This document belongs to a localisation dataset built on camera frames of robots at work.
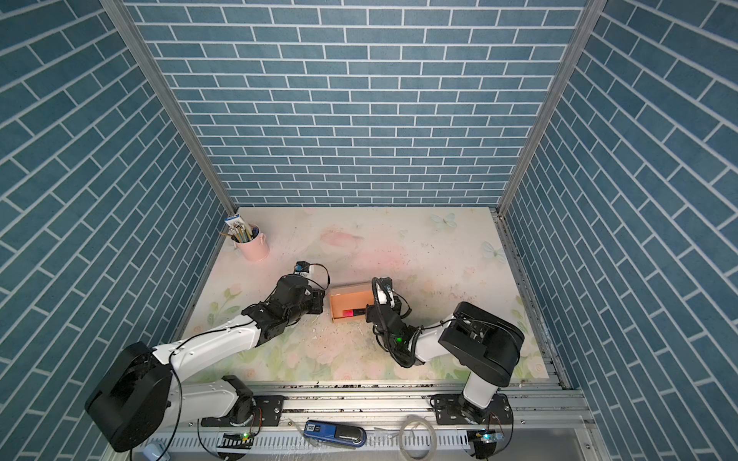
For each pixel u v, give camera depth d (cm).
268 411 74
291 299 66
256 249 100
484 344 47
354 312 89
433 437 68
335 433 67
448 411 74
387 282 75
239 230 91
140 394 41
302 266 77
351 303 96
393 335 67
